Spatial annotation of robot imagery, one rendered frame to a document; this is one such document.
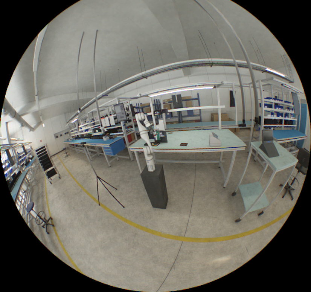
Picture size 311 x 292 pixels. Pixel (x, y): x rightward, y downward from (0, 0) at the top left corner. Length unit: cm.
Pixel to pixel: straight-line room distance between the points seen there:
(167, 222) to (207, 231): 64
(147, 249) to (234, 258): 122
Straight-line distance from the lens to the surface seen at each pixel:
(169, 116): 520
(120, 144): 296
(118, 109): 262
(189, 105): 502
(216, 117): 467
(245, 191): 182
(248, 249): 189
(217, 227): 172
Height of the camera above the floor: 158
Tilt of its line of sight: 16 degrees down
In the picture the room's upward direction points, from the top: 10 degrees counter-clockwise
